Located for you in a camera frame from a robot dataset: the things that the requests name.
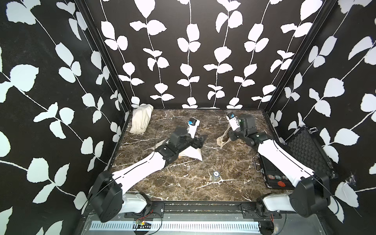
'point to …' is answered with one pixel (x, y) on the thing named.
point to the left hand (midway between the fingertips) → (203, 130)
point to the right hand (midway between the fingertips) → (229, 124)
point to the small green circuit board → (141, 224)
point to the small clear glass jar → (215, 176)
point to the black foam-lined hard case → (304, 147)
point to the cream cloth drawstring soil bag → (190, 152)
